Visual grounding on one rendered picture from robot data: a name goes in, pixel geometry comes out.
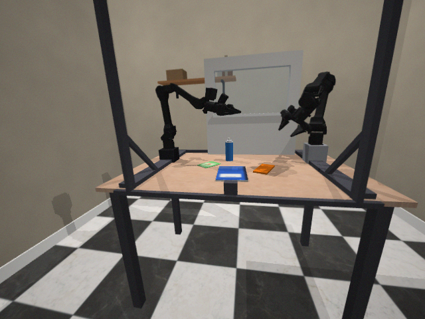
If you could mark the clear window pane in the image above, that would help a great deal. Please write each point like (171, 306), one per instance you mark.
(255, 90)

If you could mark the black square post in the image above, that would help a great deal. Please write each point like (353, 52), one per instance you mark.
(230, 187)

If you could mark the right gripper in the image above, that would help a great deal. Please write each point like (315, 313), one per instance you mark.
(299, 118)

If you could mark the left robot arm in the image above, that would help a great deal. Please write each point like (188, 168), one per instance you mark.
(163, 95)

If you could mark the blue notebook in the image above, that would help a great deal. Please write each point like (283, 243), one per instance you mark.
(237, 173)

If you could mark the grey wall panel with window opening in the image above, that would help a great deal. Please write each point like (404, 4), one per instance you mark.
(254, 135)

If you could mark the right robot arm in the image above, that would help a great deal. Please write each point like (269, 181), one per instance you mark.
(310, 103)

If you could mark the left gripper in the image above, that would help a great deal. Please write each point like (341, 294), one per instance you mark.
(224, 109)

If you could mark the orange rectangular block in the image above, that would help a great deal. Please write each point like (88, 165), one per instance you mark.
(264, 169)

